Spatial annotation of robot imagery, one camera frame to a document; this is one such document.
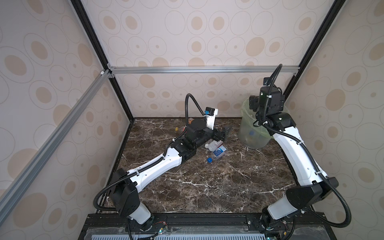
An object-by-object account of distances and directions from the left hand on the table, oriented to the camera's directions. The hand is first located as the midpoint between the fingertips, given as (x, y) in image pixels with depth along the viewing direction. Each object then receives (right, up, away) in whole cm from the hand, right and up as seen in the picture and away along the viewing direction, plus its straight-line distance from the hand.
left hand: (228, 121), depth 67 cm
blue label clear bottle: (0, -17, +28) cm, 33 cm away
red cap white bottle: (-3, -13, +32) cm, 35 cm away
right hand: (+19, +12, +3) cm, 23 cm away
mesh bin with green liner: (+21, -7, +27) cm, 35 cm away
